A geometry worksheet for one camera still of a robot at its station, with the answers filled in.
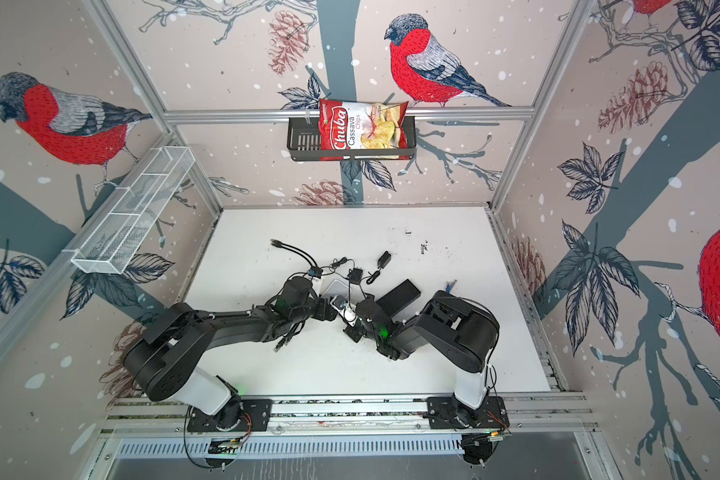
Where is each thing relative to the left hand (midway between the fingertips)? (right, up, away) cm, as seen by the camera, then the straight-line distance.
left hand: (334, 300), depth 89 cm
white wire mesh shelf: (-53, +20, -16) cm, 59 cm away
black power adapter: (+15, +10, +11) cm, 21 cm away
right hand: (+2, -6, +1) cm, 6 cm away
